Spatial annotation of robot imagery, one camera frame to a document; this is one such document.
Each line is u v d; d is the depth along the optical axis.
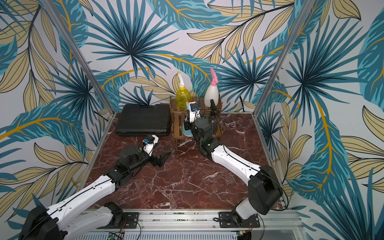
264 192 0.42
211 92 0.80
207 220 0.75
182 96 0.80
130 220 0.72
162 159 0.68
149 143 0.64
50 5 0.67
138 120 1.08
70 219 0.44
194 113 0.63
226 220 0.73
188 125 0.68
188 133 0.87
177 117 0.98
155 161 0.67
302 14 0.71
